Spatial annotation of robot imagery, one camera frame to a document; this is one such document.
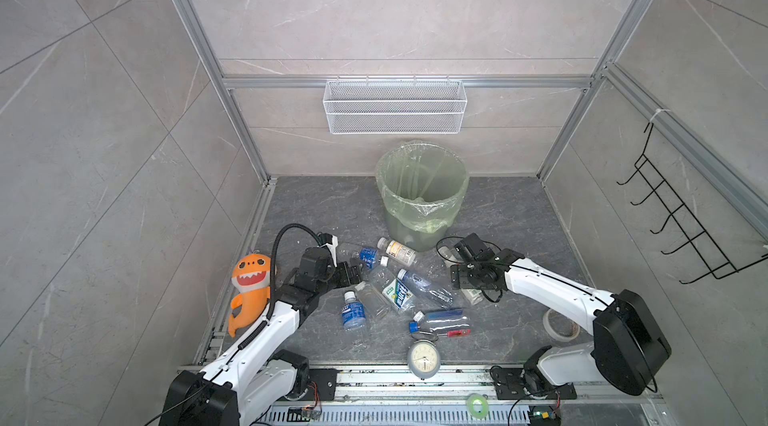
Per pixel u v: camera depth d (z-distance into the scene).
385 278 0.86
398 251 0.93
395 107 1.01
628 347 0.42
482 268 0.63
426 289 0.86
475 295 0.82
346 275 0.73
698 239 0.63
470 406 0.71
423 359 0.74
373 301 0.88
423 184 1.02
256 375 0.48
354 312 0.80
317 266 0.63
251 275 0.83
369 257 0.90
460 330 0.78
